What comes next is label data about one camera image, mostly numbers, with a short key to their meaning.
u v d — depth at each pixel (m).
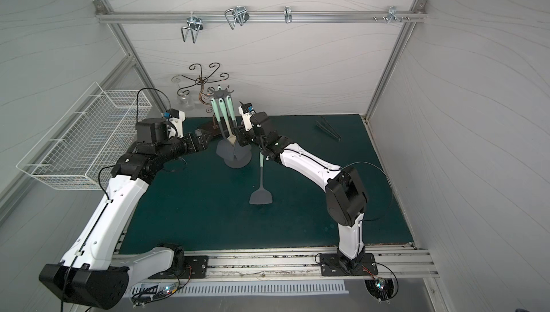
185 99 1.04
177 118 0.64
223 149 0.93
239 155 0.92
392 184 0.98
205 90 0.86
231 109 0.76
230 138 0.88
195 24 0.78
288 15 0.78
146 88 1.04
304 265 0.75
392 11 0.77
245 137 0.73
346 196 0.48
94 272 0.37
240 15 0.75
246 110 0.70
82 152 0.67
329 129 1.15
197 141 0.64
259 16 0.77
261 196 0.90
